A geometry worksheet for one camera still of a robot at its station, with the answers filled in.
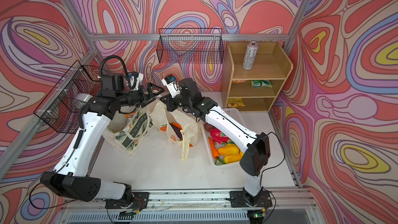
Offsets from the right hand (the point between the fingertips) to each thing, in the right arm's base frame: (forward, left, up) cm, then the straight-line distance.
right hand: (163, 101), depth 72 cm
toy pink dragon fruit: (-5, -26, -24) cm, 35 cm away
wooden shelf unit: (+20, -48, -2) cm, 52 cm away
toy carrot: (-12, -24, -29) cm, 40 cm away
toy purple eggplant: (-3, -4, -23) cm, 23 cm away
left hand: (0, 0, +6) cm, 6 cm away
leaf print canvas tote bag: (-10, +19, -10) cm, 23 cm away
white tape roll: (+4, +39, +1) cm, 39 cm away
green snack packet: (+25, -57, -13) cm, 64 cm away
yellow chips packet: (+22, -42, -28) cm, 55 cm away
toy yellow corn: (-13, -32, -26) cm, 44 cm away
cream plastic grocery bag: (-3, +2, -8) cm, 9 cm away
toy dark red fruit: (+2, -22, -26) cm, 34 cm away
